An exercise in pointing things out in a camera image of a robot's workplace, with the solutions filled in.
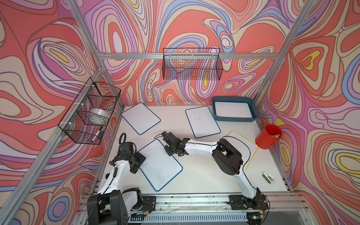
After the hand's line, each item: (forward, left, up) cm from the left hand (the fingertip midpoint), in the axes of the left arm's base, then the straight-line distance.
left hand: (143, 161), depth 86 cm
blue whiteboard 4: (-3, -10, -3) cm, 11 cm away
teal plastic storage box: (+54, -76, +4) cm, 93 cm away
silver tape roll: (+14, +18, +29) cm, 37 cm away
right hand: (+9, -16, -4) cm, 19 cm away
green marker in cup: (+12, -84, +11) cm, 85 cm away
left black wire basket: (+12, +28, +26) cm, 40 cm away
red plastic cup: (+11, -78, +12) cm, 79 cm away
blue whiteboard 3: (+33, -40, -1) cm, 52 cm away
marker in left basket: (+5, +20, +23) cm, 31 cm away
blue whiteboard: (+45, -71, 0) cm, 84 cm away
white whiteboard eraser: (-10, -75, 0) cm, 76 cm away
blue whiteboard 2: (+39, +10, -5) cm, 41 cm away
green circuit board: (-28, 0, -5) cm, 29 cm away
